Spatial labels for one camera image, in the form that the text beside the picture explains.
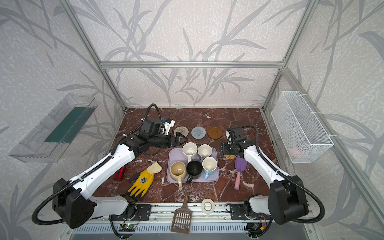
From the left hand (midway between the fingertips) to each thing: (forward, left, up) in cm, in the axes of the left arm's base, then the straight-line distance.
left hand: (184, 137), depth 74 cm
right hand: (+4, -23, -14) cm, 27 cm away
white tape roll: (-27, -15, -23) cm, 38 cm away
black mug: (-8, -5, -22) cm, 24 cm away
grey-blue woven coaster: (+19, -6, -24) cm, 32 cm away
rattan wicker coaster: (+1, -27, -24) cm, 36 cm away
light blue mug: (-5, -13, -21) cm, 25 cm away
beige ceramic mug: (-9, +5, -23) cm, 25 cm away
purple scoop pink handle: (-4, -33, -24) cm, 41 cm away
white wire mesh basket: (-6, -50, +12) cm, 52 cm away
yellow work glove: (-14, +23, -22) cm, 35 cm away
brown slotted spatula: (-34, +1, -23) cm, 41 cm away
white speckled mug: (+4, -1, -23) cm, 23 cm away
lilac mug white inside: (+3, -11, -20) cm, 23 cm away
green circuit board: (-36, +27, -25) cm, 51 cm away
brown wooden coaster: (+19, -18, -24) cm, 36 cm away
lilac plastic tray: (+2, +7, -23) cm, 24 cm away
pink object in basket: (-6, -55, -3) cm, 55 cm away
